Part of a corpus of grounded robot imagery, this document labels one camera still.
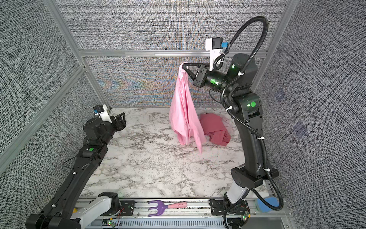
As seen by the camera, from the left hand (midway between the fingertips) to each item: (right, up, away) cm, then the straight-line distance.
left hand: (120, 114), depth 74 cm
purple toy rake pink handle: (+22, -47, -1) cm, 52 cm away
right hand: (+33, +16, -25) cm, 44 cm away
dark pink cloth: (+55, -8, +29) cm, 63 cm away
